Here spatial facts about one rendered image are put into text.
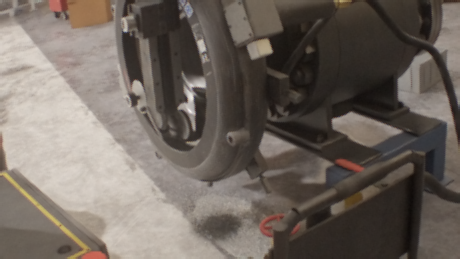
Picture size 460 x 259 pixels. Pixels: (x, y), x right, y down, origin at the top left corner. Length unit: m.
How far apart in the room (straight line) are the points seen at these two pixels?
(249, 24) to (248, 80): 0.17
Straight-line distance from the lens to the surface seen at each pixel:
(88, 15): 6.14
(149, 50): 1.67
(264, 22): 1.30
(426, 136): 1.97
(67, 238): 1.42
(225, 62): 1.37
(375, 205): 1.08
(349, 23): 1.73
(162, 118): 1.77
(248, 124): 1.43
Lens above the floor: 1.03
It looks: 23 degrees down
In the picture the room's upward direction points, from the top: 6 degrees counter-clockwise
